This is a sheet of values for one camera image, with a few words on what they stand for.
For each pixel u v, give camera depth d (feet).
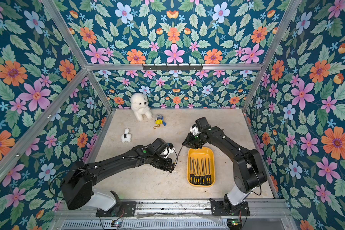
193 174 2.77
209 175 2.74
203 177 2.69
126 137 3.23
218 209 2.41
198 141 2.45
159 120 3.53
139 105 3.33
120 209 2.22
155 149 2.10
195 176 2.75
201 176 2.75
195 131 2.71
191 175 2.78
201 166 2.90
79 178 1.57
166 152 2.25
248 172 1.48
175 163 2.62
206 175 2.77
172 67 3.05
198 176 2.76
